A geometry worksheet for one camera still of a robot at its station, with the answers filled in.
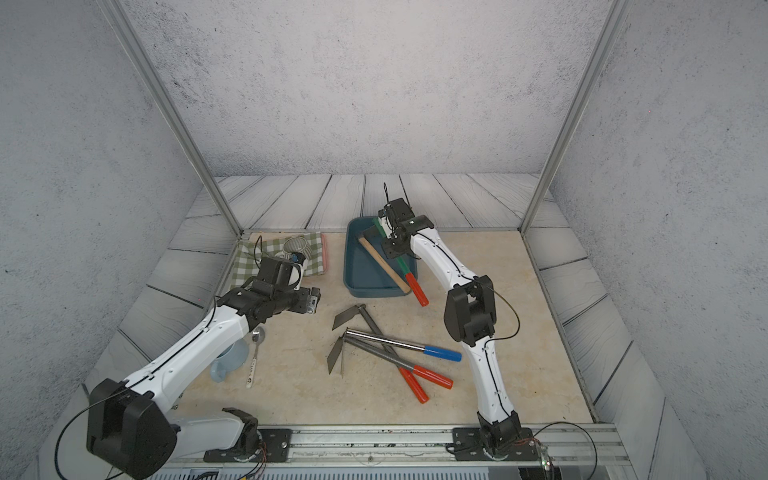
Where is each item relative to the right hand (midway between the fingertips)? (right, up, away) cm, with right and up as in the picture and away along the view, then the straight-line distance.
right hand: (393, 245), depth 96 cm
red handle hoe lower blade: (-16, -32, -8) cm, 37 cm away
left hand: (-23, -13, -13) cm, 29 cm away
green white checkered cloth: (-54, -4, +15) cm, 56 cm away
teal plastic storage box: (-11, -11, +17) cm, 23 cm away
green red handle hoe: (+6, -11, +5) cm, 13 cm away
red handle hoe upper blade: (+4, -35, -14) cm, 38 cm away
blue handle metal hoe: (+13, -32, -7) cm, 35 cm away
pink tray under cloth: (-26, -3, +18) cm, 32 cm away
